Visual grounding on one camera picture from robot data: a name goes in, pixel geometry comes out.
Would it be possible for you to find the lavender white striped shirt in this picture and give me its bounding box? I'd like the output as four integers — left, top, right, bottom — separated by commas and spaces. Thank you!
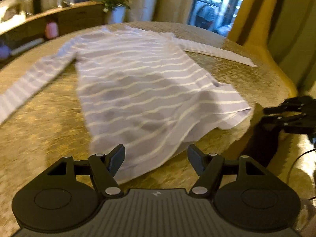
1, 26, 253, 183

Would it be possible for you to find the lace tablecloth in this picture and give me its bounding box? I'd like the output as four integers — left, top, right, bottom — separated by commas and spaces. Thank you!
1, 22, 315, 236

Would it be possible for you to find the washing machine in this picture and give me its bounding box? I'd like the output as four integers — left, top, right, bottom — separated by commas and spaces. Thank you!
191, 0, 221, 30

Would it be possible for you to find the pink container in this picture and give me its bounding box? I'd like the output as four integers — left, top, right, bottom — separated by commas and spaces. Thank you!
45, 22, 59, 40

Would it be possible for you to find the long wooden sideboard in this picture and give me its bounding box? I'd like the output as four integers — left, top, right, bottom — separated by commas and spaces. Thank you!
0, 0, 107, 68

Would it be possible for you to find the purple kettlebell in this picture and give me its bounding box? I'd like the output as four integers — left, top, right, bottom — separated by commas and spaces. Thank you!
0, 43, 11, 60

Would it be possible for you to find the potted plant white pot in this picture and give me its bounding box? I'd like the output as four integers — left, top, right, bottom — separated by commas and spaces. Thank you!
100, 0, 130, 24

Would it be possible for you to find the black cable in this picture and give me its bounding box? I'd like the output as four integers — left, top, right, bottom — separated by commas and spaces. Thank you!
286, 148, 316, 200

